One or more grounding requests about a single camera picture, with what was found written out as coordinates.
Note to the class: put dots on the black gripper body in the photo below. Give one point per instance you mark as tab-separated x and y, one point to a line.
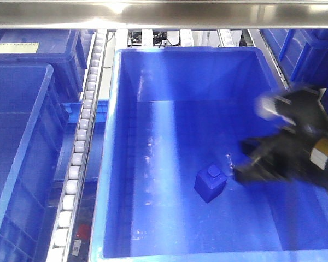
289	155

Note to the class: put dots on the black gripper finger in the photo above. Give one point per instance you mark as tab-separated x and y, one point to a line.
257	176
252	148

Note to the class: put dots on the small blue plastic box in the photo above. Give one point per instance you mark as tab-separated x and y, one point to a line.
207	188

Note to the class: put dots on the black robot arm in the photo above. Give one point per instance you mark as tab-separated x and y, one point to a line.
324	152

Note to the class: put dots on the large blue plastic bin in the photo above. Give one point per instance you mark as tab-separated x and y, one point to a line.
166	163

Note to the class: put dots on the steel rack with roller tracks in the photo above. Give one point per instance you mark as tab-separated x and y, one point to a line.
164	15

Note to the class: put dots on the blue bin with paper label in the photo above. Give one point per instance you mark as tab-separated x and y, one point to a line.
60	73

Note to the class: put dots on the pale paper label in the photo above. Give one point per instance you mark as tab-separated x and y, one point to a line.
16	48

